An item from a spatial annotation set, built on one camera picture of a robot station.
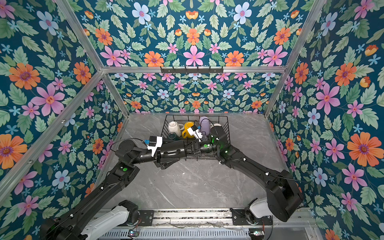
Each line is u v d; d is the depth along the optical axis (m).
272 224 0.72
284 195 0.42
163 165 0.58
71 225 0.40
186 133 0.98
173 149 0.58
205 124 0.99
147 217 0.74
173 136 0.91
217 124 1.01
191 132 0.67
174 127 0.96
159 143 0.54
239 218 0.73
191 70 0.91
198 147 0.61
